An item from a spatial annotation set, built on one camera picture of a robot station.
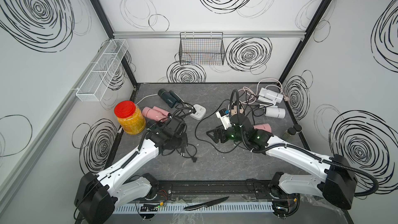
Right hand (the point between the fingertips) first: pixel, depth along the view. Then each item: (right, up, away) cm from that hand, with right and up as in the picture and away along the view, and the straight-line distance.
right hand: (212, 132), depth 75 cm
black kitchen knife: (-3, -32, -5) cm, 33 cm away
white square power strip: (-7, +7, +26) cm, 28 cm away
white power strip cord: (-39, +19, +38) cm, 58 cm away
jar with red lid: (-43, +6, +8) cm, 44 cm away
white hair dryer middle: (+41, +7, +22) cm, 47 cm away
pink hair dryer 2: (+32, 0, +14) cm, 35 cm away
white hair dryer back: (+43, +17, +33) cm, 57 cm away
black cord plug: (-10, +8, +24) cm, 27 cm away
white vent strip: (-18, -34, -5) cm, 38 cm away
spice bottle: (+50, 0, +12) cm, 51 cm away
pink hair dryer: (-34, +7, +21) cm, 41 cm away
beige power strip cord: (+59, +16, +40) cm, 73 cm away
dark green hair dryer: (-28, +17, +32) cm, 46 cm away
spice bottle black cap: (+45, -2, +10) cm, 46 cm away
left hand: (-13, -6, +4) cm, 15 cm away
